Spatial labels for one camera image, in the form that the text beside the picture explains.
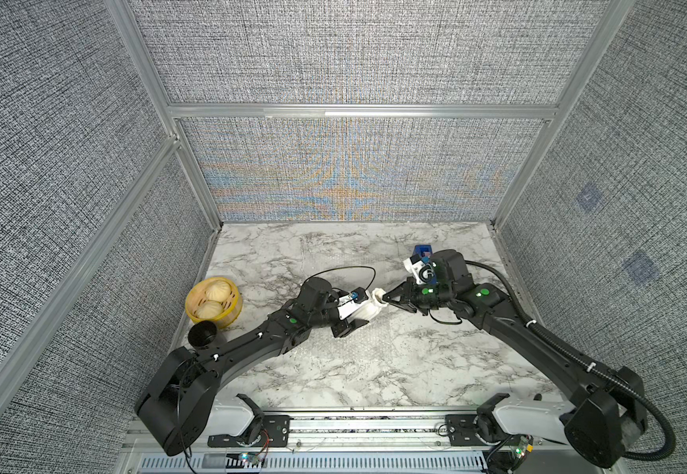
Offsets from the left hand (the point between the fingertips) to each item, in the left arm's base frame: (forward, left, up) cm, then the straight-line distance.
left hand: (365, 307), depth 80 cm
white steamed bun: (+12, +45, -8) cm, 47 cm away
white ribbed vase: (-3, -1, +6) cm, 7 cm away
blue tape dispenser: (+27, -24, -10) cm, 38 cm away
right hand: (0, -4, +9) cm, 10 cm away
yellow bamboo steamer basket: (+5, +43, -10) cm, 44 cm away
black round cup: (-1, +47, -10) cm, 48 cm away
